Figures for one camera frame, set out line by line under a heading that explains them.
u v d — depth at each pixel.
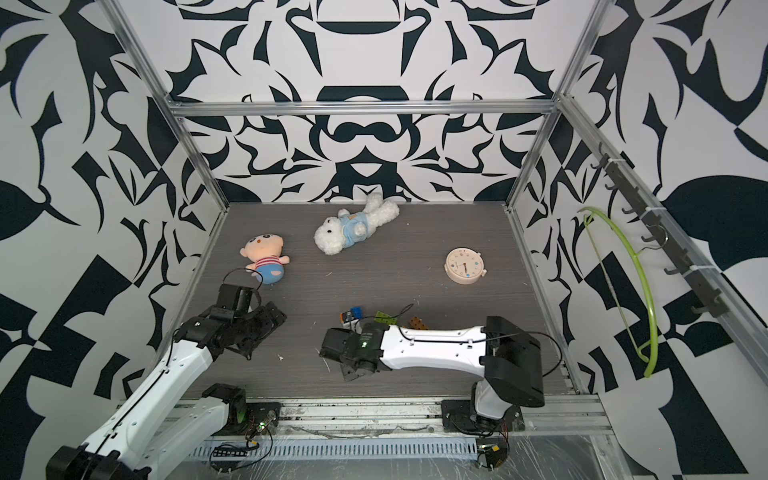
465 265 1.00
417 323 0.89
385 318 0.90
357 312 0.92
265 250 0.98
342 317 0.74
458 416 0.73
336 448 0.71
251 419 0.73
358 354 0.55
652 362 0.58
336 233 1.00
